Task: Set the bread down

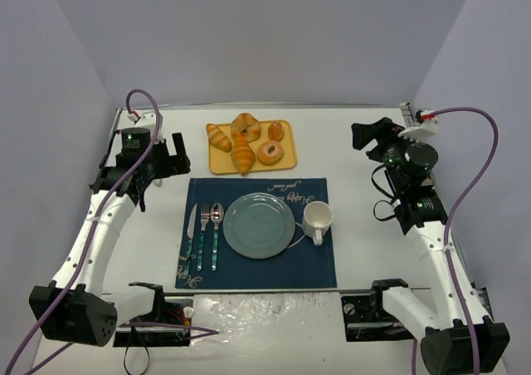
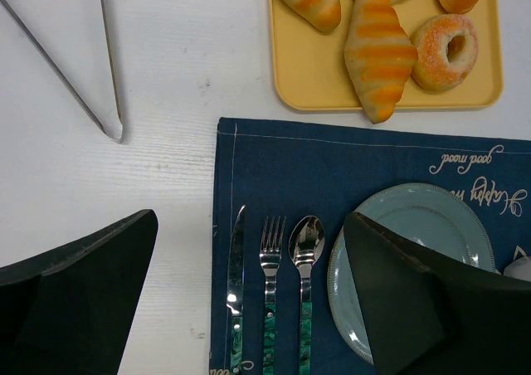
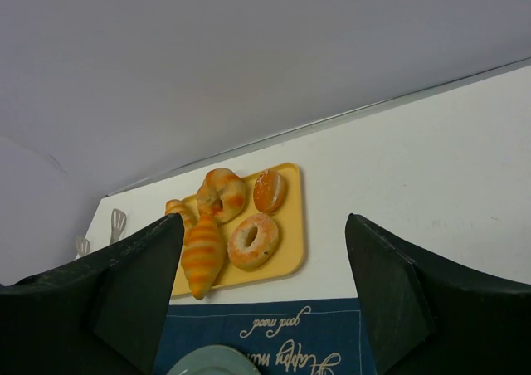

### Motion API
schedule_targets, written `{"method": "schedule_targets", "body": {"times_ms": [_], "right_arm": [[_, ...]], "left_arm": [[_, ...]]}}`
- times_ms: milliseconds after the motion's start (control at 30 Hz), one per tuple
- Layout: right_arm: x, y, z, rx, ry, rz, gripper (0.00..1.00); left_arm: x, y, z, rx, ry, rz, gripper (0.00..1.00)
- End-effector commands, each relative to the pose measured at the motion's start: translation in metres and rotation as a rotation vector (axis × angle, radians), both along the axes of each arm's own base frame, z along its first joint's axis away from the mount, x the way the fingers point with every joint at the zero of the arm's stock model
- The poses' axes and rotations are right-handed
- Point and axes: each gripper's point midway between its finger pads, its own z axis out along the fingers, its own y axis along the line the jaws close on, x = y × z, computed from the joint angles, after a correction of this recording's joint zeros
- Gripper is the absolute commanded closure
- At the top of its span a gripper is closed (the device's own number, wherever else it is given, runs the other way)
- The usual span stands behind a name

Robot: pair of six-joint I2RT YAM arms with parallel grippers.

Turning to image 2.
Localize large striped croissant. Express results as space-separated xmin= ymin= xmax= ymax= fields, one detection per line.
xmin=344 ymin=0 xmax=418 ymax=124

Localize dark blue cloth placemat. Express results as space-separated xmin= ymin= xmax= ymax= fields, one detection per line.
xmin=209 ymin=118 xmax=530 ymax=374

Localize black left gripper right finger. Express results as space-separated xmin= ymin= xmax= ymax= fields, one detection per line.
xmin=343 ymin=212 xmax=530 ymax=374

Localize white ceramic cup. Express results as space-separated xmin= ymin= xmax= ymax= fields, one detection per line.
xmin=504 ymin=256 xmax=531 ymax=282

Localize metal serving tongs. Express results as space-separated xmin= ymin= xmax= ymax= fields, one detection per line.
xmin=1 ymin=0 xmax=124 ymax=143

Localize spoon green handle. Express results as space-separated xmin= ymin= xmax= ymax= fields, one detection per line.
xmin=288 ymin=216 xmax=325 ymax=375

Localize table knife green handle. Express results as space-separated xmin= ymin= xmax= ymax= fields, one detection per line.
xmin=226 ymin=206 xmax=246 ymax=374

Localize fork green handle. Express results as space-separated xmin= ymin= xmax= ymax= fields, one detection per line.
xmin=259 ymin=217 xmax=286 ymax=374

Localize blue-green ceramic plate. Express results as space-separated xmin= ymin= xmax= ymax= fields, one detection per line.
xmin=327 ymin=183 xmax=496 ymax=364

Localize yellow plastic tray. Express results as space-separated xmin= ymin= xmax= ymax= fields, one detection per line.
xmin=269 ymin=0 xmax=504 ymax=111

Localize sugared ring donut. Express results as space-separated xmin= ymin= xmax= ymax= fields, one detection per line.
xmin=412 ymin=14 xmax=479 ymax=91

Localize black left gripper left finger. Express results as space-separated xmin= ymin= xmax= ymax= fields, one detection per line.
xmin=1 ymin=209 xmax=158 ymax=374

